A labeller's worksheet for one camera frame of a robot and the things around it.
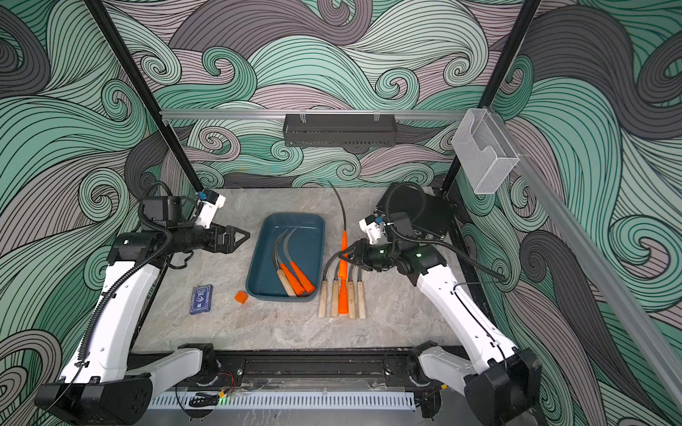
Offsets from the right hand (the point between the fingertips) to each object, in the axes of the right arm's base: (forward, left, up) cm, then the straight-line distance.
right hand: (340, 259), depth 71 cm
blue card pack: (-3, +46, -21) cm, 50 cm away
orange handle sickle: (0, -1, -23) cm, 23 cm away
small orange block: (-2, +33, -22) cm, 39 cm away
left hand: (+6, +28, +7) cm, 30 cm away
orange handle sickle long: (+2, +11, -21) cm, 24 cm away
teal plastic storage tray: (+19, +13, -23) cm, 33 cm away
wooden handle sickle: (+2, +5, -23) cm, 24 cm away
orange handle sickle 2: (-2, -1, 0) cm, 2 cm away
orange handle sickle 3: (+1, +14, -21) cm, 25 cm away
